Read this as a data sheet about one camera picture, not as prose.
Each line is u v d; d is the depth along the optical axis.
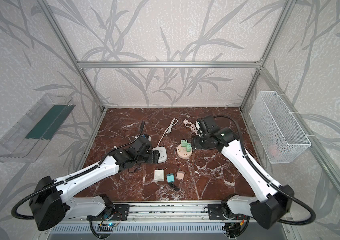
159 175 0.83
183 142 0.93
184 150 0.94
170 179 0.83
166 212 0.75
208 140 0.53
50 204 0.38
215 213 0.74
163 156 0.91
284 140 0.60
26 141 0.64
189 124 1.08
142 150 0.62
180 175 0.85
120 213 0.72
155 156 0.74
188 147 0.91
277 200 0.37
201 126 0.58
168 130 1.05
